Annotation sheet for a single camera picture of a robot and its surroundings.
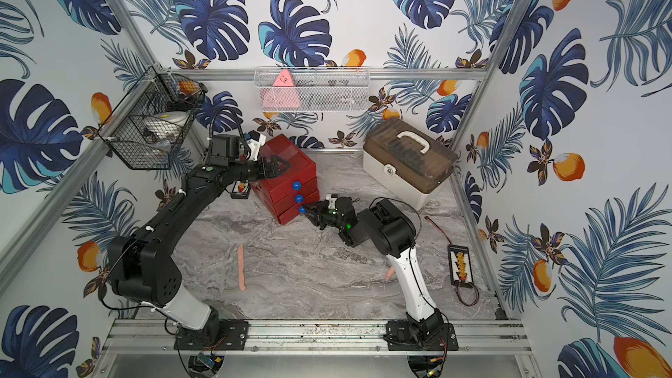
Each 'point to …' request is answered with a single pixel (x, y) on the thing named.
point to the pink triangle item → (282, 94)
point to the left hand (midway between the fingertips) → (280, 165)
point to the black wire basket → (157, 93)
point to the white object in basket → (166, 125)
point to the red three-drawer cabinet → (285, 194)
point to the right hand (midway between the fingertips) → (301, 207)
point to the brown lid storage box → (406, 161)
